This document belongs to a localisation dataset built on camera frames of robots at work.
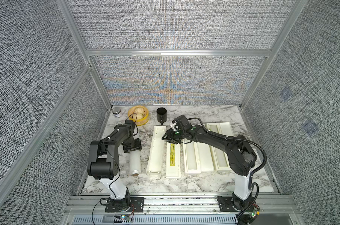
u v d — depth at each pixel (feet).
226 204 2.40
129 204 2.37
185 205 2.45
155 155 2.97
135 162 2.73
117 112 3.59
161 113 3.43
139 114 3.48
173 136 2.58
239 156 1.63
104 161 1.56
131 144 2.58
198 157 2.74
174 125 2.71
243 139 1.66
